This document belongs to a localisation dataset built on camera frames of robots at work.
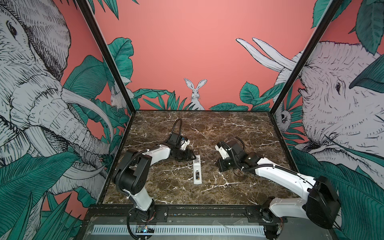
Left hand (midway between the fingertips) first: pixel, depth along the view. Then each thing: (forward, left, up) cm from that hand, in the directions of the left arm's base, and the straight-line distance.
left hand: (193, 155), depth 90 cm
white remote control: (-8, -2, -4) cm, 9 cm away
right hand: (-8, -11, +7) cm, 16 cm away
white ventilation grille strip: (-37, +7, -5) cm, 38 cm away
